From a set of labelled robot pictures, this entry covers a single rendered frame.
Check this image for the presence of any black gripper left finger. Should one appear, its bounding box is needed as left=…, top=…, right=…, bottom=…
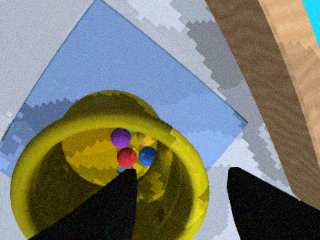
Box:
left=29, top=169, right=137, bottom=240

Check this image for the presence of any yellow cup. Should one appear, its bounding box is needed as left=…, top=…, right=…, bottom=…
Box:
left=9, top=91, right=211, bottom=240

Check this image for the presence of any red marble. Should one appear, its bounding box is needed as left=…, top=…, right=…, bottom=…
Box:
left=116, top=147, right=137, bottom=167

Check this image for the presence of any purple marble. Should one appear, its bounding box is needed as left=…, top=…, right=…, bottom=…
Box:
left=111, top=127, right=131, bottom=148

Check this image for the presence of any blue marble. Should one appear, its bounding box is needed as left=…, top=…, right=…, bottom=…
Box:
left=139, top=145, right=156, bottom=165

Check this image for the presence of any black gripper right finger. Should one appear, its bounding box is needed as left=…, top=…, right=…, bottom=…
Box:
left=227, top=167, right=320, bottom=240

